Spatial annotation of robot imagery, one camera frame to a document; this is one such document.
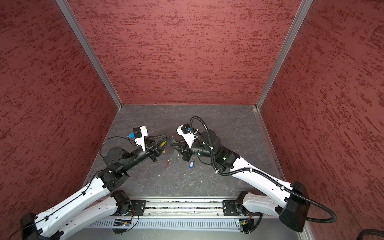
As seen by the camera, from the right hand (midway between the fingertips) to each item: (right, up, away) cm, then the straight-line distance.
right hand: (171, 148), depth 64 cm
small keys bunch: (+2, -5, +3) cm, 6 cm away
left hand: (-1, +4, -3) cm, 5 cm away
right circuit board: (+37, -40, +8) cm, 55 cm away
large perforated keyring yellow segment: (-3, +2, -2) cm, 5 cm away
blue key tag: (+8, -15, +25) cm, 30 cm away
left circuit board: (-27, -39, +8) cm, 49 cm away
